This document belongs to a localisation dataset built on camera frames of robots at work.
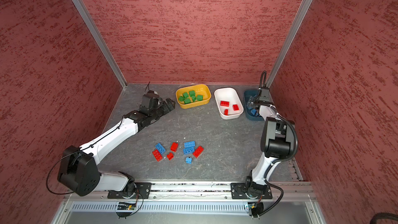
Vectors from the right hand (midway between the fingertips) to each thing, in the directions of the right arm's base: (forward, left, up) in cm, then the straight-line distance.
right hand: (253, 103), depth 99 cm
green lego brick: (+17, +41, -6) cm, 45 cm away
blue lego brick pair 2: (-26, +42, -8) cm, 50 cm away
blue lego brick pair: (-23, +42, -8) cm, 48 cm away
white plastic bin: (+15, +14, -7) cm, 22 cm away
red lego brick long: (-29, +60, -7) cm, 67 cm away
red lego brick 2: (+3, +10, -7) cm, 13 cm away
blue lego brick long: (-1, -1, -7) cm, 7 cm away
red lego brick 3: (-1, +18, -7) cm, 19 cm away
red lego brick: (+5, +18, -6) cm, 19 cm away
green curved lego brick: (+16, +46, -7) cm, 49 cm away
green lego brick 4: (+11, +49, -5) cm, 50 cm away
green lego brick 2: (+13, +35, -8) cm, 38 cm away
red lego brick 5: (-28, +37, -7) cm, 47 cm away
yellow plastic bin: (+19, +34, -4) cm, 39 cm away
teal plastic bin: (+14, -1, -6) cm, 16 cm away
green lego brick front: (+11, +40, -6) cm, 42 cm away
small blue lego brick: (-33, +42, -6) cm, 54 cm away
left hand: (-9, +52, +9) cm, 53 cm away
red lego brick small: (-30, +53, -7) cm, 61 cm away
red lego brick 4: (-24, +51, -8) cm, 57 cm away
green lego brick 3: (+10, +45, -7) cm, 46 cm away
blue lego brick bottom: (-25, +59, -8) cm, 64 cm away
